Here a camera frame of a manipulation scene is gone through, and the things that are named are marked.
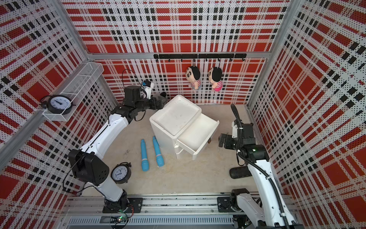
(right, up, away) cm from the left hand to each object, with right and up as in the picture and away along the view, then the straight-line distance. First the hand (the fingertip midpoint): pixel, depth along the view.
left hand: (163, 99), depth 80 cm
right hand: (+37, -22, -6) cm, 43 cm away
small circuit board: (-20, -62, -10) cm, 66 cm away
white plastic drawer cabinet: (+3, -13, +1) cm, 13 cm away
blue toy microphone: (-13, -38, +6) cm, 40 cm away
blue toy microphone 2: (-3, -37, +6) cm, 38 cm away
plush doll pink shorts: (+32, +17, +13) cm, 38 cm away
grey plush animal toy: (-4, +6, +21) cm, 22 cm away
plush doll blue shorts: (+17, +17, +10) cm, 26 cm away
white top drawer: (+18, -22, +2) cm, 28 cm away
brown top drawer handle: (+26, -23, -4) cm, 35 cm away
